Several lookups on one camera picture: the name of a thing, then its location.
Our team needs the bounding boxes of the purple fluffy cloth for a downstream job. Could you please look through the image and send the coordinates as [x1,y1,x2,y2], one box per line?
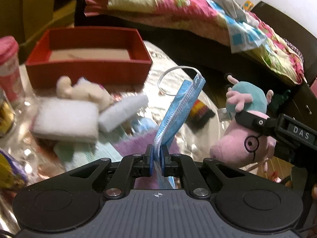
[113,128,172,190]

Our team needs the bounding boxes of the pink pig plush toy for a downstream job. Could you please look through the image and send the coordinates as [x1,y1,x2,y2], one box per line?
[210,75,276,168]

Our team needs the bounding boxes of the blue surgical face mask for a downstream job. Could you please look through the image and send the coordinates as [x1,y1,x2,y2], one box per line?
[153,66,206,189]

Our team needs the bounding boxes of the small white sponge block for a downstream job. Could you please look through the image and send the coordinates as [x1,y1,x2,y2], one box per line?
[98,95,148,133]

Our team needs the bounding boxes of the striped dark knitted item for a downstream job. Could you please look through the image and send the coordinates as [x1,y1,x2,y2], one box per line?
[186,99,215,131]

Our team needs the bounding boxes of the light green cloth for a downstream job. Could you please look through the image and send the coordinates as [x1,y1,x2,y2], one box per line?
[54,127,128,171]

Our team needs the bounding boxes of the large white sponge block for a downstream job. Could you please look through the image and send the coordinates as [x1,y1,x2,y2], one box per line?
[30,98,99,143]

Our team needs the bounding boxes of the cream teddy bear plush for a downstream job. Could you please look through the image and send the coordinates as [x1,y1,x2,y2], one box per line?
[56,76,114,112]

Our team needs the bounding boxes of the red cardboard box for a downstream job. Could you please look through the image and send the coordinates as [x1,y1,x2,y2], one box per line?
[25,26,153,89]

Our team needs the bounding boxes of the colourful floral quilt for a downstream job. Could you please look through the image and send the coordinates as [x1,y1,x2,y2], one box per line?
[84,0,305,84]

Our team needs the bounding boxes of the yellow purple package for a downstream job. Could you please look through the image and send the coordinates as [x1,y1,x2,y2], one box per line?
[0,149,27,190]

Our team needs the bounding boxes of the glass jar gold content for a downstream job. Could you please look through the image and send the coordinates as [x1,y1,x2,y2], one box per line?
[0,89,16,139]

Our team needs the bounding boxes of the pink lidded jar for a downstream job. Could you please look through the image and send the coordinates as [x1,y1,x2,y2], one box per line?
[0,36,24,104]

